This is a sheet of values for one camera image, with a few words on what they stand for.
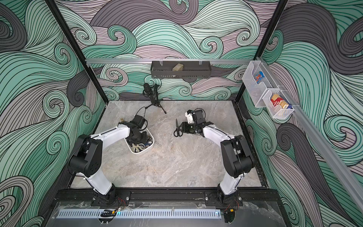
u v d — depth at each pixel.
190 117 0.86
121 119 1.04
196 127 0.71
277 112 0.63
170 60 0.95
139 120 0.76
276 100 0.66
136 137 0.77
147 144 0.92
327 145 0.50
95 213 0.70
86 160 0.47
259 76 0.84
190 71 0.95
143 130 0.82
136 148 0.90
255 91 0.84
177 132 1.01
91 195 0.76
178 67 0.90
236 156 0.47
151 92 1.00
